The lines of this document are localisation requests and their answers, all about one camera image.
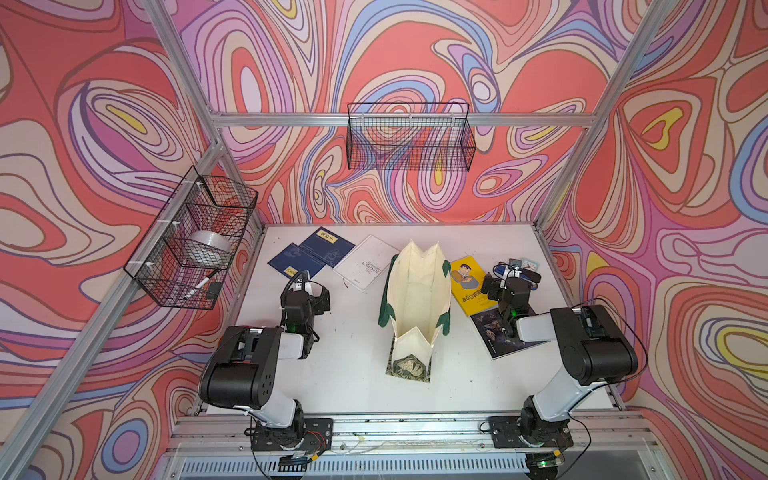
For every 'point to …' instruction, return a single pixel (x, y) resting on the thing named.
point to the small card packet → (526, 263)
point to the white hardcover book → (365, 264)
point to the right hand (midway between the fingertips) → (503, 281)
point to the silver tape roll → (207, 249)
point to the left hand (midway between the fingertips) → (311, 288)
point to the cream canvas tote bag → (415, 302)
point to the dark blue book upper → (326, 246)
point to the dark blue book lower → (294, 259)
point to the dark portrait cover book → (491, 326)
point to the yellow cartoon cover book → (467, 282)
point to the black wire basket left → (201, 203)
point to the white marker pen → (200, 285)
